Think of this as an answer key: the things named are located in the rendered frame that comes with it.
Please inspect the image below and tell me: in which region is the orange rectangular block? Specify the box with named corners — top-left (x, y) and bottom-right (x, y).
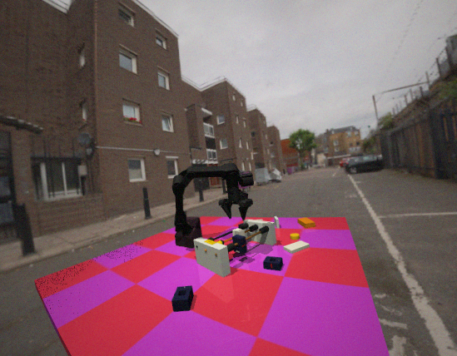
top-left (297, 217), bottom-right (315, 229)

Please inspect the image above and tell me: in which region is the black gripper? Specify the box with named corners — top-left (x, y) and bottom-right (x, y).
top-left (218, 187), bottom-right (253, 221)

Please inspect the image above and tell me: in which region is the white flat block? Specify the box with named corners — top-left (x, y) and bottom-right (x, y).
top-left (283, 240), bottom-right (310, 254)

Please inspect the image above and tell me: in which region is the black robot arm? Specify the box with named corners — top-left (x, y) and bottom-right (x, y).
top-left (172, 163), bottom-right (254, 235)

